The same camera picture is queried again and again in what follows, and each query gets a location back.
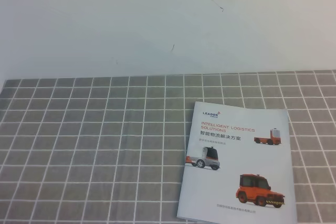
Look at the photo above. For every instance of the grey checkered tablecloth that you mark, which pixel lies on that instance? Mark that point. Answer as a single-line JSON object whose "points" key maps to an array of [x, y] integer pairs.
{"points": [[111, 149]]}

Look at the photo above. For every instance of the white product brochure book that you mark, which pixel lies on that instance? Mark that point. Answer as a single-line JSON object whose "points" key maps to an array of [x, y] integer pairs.
{"points": [[238, 167]]}

